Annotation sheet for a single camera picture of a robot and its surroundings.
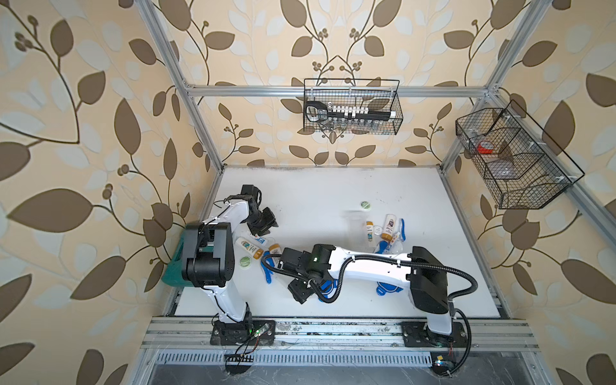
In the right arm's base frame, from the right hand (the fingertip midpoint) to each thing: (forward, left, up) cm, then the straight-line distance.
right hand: (301, 291), depth 77 cm
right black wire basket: (+25, -70, +28) cm, 80 cm away
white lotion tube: (+18, +21, -4) cm, 28 cm away
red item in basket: (+37, -64, +25) cm, 78 cm away
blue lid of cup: (+2, -9, -6) cm, 11 cm away
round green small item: (+38, -28, -5) cm, 47 cm away
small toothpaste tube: (+25, -27, -4) cm, 37 cm away
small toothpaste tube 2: (+21, +16, -4) cm, 26 cm away
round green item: (+13, +22, -5) cm, 26 cm away
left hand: (+26, +12, 0) cm, 29 cm away
